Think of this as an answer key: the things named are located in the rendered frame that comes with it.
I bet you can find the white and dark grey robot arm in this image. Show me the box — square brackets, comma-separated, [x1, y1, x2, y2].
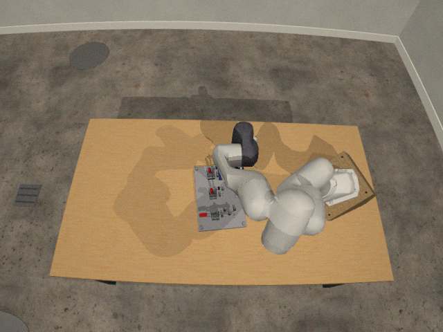
[213, 122, 360, 255]

